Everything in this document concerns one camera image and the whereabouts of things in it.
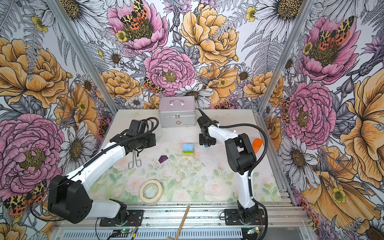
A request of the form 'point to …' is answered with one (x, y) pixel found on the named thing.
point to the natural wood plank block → (188, 155)
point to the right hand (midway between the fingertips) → (207, 146)
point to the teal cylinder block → (206, 145)
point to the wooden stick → (185, 216)
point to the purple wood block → (162, 158)
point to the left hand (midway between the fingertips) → (154, 145)
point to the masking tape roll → (152, 200)
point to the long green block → (188, 152)
